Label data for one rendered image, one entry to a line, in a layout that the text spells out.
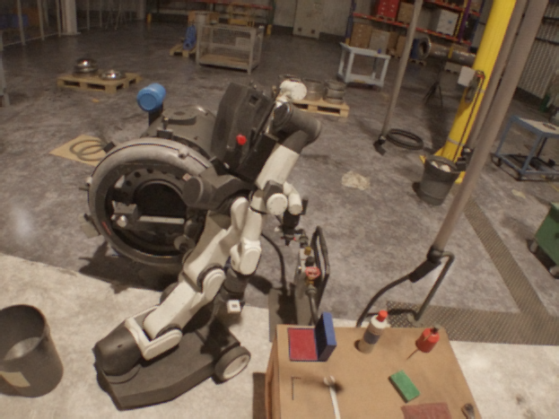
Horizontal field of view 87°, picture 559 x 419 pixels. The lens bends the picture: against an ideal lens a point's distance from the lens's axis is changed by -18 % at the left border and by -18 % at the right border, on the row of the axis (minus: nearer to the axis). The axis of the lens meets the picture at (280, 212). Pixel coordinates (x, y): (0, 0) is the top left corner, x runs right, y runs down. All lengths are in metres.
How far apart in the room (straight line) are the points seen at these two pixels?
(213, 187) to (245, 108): 0.31
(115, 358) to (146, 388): 0.20
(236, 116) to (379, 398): 1.16
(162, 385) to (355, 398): 0.83
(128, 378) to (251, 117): 1.22
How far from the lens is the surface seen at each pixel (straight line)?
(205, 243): 1.52
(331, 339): 1.36
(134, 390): 1.69
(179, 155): 1.62
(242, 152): 1.29
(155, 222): 1.80
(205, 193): 1.28
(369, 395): 1.42
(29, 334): 2.02
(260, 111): 1.28
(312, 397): 1.35
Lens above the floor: 1.65
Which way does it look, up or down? 34 degrees down
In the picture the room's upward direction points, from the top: 10 degrees clockwise
